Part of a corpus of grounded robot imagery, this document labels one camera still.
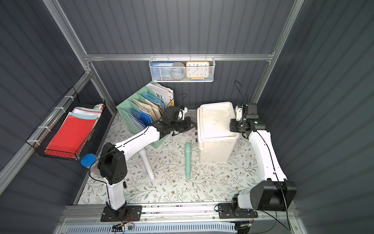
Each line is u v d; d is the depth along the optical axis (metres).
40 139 0.61
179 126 0.73
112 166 0.48
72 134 0.75
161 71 0.84
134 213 0.74
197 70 0.88
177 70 0.90
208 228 0.77
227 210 0.74
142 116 0.89
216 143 0.74
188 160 0.90
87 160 0.72
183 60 0.89
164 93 0.94
